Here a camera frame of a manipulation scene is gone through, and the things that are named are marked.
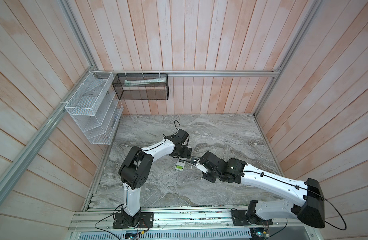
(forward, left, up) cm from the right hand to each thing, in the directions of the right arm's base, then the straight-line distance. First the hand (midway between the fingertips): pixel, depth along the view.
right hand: (205, 167), depth 78 cm
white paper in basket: (+45, +40, +23) cm, 64 cm away
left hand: (+12, +12, -10) cm, 19 cm away
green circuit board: (-30, +38, -14) cm, 50 cm away
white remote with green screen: (+6, +14, -12) cm, 19 cm away
